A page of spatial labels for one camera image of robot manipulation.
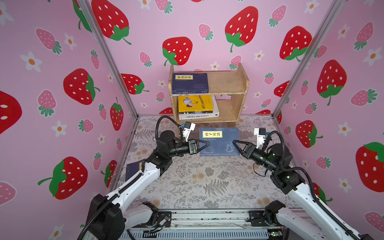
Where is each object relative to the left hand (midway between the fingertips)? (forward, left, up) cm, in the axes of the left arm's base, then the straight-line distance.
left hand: (209, 145), depth 65 cm
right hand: (+1, -11, +1) cm, 11 cm away
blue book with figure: (+3, -6, 0) cm, 6 cm away
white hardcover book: (+29, -6, -7) cm, 30 cm away
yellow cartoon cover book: (+34, +7, -4) cm, 35 cm away
